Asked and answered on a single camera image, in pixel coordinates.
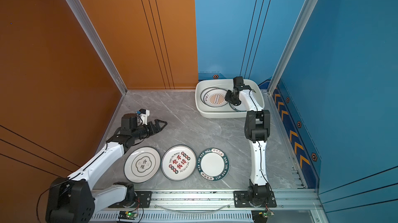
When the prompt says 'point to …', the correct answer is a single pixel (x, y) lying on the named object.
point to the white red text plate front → (179, 163)
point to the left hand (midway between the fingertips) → (162, 124)
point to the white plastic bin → (225, 111)
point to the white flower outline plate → (142, 165)
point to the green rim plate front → (213, 164)
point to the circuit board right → (260, 216)
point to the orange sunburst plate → (213, 97)
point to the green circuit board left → (127, 215)
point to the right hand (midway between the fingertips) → (226, 99)
